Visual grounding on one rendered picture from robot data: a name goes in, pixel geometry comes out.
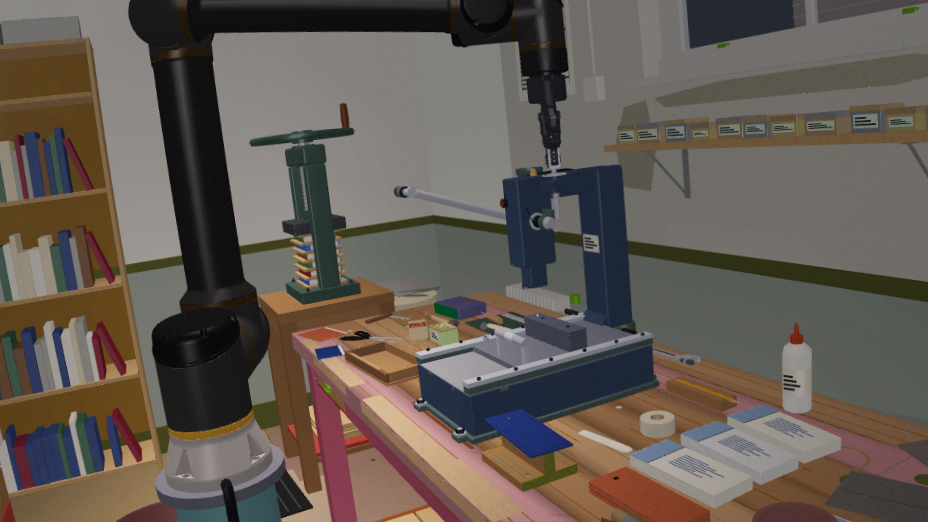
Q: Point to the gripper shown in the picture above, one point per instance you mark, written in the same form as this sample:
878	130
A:
546	88

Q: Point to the white press lever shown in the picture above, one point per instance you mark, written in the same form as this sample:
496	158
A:
449	203

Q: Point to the blue cheque-book cover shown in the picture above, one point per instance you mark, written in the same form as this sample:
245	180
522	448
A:
529	433

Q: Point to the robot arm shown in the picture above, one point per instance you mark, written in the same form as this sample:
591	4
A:
196	181

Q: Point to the blue knuckle-joint press body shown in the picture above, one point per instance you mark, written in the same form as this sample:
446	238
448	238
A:
605	239

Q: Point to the purple book block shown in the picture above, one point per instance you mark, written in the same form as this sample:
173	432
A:
460	306

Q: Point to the grey die plate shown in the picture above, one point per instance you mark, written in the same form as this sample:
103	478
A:
558	337

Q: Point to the black press platen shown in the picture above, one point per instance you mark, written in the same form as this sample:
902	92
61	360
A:
313	225

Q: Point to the wooden cover stand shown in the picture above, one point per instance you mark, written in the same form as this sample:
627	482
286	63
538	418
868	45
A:
522	473

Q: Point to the white cheque pad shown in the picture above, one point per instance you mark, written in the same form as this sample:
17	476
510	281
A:
786	433
689	475
739	453

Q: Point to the red-brown punched board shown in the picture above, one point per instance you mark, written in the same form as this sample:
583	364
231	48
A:
645	496

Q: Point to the red leaning book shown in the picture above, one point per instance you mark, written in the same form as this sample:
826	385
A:
127	435
99	256
77	164
111	348

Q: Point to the labelled cardboard box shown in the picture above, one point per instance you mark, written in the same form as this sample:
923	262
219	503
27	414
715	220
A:
900	120
755	128
783	126
627	134
866	120
676	132
728	129
820	124
648	133
700	131

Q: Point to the brown handwheel grip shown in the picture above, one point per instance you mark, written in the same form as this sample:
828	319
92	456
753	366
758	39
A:
344	116

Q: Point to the white ribbed rack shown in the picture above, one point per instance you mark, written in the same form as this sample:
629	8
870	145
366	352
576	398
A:
536	297

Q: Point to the window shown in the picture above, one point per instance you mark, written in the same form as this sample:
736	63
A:
747	22

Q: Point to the green handwheel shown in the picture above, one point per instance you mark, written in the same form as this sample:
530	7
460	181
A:
301	137

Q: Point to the small green box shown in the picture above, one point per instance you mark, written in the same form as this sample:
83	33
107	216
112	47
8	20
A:
443	334

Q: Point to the small cream box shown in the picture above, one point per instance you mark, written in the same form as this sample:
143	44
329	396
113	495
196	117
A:
418	331

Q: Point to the stack of pressed books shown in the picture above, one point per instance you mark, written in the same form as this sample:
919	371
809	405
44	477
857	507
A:
303	261

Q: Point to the grey metal tool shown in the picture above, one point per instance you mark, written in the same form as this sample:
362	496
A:
681	357

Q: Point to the black scissors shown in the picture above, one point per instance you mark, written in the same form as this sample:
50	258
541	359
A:
359	336

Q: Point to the wooden tray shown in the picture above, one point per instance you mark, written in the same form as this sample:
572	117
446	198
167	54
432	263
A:
380	362

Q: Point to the orange card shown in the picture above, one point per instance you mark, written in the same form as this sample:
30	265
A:
319	335

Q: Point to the wooden block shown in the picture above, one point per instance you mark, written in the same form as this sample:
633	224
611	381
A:
700	394

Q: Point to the small blue card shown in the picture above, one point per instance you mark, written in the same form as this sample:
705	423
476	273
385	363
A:
329	352

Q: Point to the wooden side table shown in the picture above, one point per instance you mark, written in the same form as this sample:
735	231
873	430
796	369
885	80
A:
274	313

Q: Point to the cream tape roll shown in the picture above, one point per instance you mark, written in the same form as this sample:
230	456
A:
649	428

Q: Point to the white bone folder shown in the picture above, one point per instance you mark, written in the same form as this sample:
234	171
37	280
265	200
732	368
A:
605	441

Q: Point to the white glue bottle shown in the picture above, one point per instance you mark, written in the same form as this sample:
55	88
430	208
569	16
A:
796	377

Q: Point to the light wooden strip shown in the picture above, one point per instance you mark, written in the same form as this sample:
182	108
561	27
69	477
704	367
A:
435	464

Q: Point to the pink-framed wooden workbench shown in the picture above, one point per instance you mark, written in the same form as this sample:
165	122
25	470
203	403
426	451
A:
326	435

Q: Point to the grey box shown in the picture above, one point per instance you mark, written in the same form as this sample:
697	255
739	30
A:
43	29

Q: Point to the dark grey sheet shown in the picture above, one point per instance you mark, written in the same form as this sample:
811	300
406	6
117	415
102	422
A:
877	496

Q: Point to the wooden bookcase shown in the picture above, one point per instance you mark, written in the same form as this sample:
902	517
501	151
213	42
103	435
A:
72	500

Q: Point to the white wall box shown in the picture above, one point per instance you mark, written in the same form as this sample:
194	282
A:
594	88

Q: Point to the wooden wall shelf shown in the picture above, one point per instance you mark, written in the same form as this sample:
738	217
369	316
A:
761	140

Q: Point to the green standing press frame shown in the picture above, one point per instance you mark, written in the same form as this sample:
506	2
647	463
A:
313	188

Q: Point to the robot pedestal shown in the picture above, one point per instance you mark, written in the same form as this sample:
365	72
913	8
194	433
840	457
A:
261	511

